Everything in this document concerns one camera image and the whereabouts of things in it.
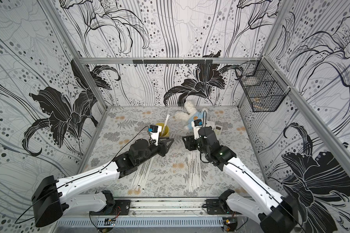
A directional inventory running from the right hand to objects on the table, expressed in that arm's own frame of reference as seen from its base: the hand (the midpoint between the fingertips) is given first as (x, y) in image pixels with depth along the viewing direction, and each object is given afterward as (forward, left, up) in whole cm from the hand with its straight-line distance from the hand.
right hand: (188, 136), depth 76 cm
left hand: (-4, +8, +1) cm, 9 cm away
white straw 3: (-12, -1, -21) cm, 24 cm away
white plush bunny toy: (+29, -3, -14) cm, 32 cm away
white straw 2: (-15, +28, -20) cm, 37 cm away
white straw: (+12, +14, -6) cm, 19 cm away
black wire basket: (+32, -47, +8) cm, 58 cm away
